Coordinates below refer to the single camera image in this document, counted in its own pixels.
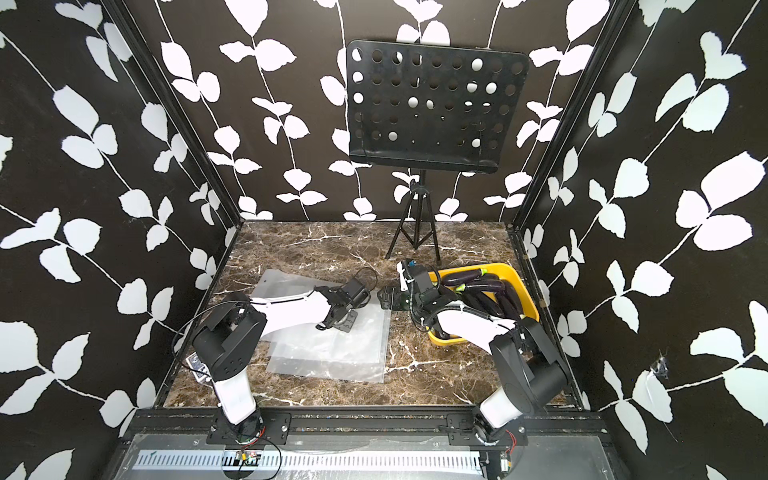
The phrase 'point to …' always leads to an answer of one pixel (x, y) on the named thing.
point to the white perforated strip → (307, 463)
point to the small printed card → (199, 369)
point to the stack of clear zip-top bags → (302, 348)
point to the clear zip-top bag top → (280, 292)
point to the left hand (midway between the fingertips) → (343, 314)
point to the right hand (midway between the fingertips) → (384, 290)
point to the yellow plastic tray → (501, 270)
